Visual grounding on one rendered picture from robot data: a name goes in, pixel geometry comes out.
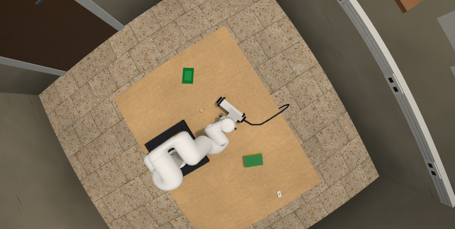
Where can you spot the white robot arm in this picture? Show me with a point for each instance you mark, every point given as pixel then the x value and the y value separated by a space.
pixel 186 150

